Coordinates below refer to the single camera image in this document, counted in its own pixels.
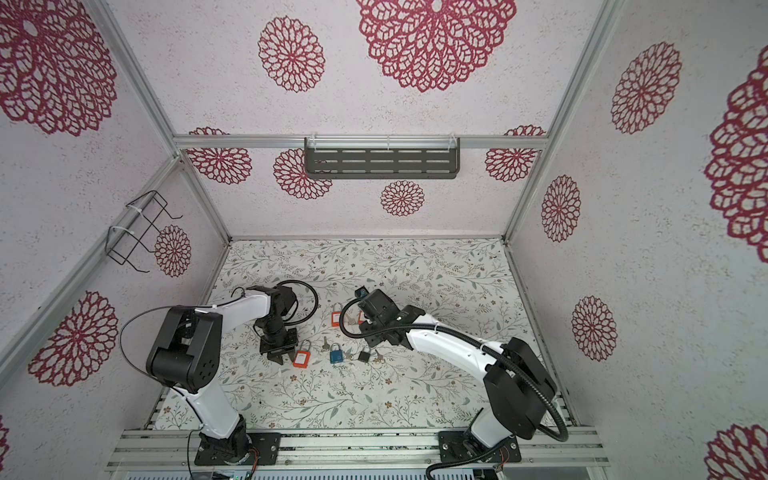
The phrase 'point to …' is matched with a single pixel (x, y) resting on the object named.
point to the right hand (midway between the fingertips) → (370, 321)
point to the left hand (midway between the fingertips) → (289, 365)
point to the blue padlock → (336, 356)
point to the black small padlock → (365, 354)
